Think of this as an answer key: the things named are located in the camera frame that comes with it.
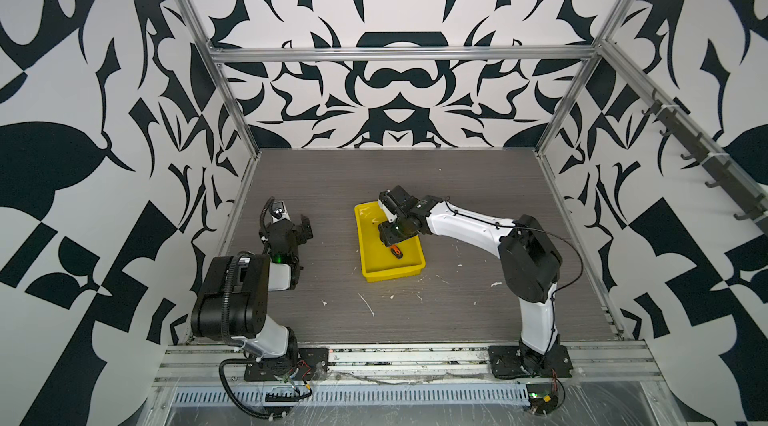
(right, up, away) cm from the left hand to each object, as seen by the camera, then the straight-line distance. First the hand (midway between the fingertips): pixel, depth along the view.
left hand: (285, 215), depth 92 cm
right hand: (+31, -5, -2) cm, 31 cm away
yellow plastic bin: (+28, -13, -1) cm, 31 cm away
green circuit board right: (+67, -41, -21) cm, 81 cm away
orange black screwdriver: (+34, -11, -1) cm, 35 cm away
